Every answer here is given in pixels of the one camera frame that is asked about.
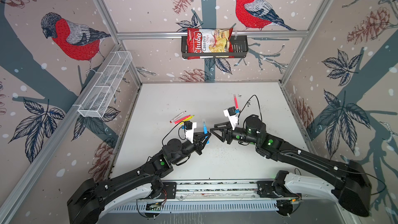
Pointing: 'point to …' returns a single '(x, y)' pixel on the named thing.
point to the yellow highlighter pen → (187, 119)
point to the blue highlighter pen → (205, 132)
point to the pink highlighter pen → (182, 119)
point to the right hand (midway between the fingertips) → (210, 132)
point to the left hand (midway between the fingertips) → (210, 136)
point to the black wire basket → (240, 48)
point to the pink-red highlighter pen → (236, 101)
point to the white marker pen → (170, 121)
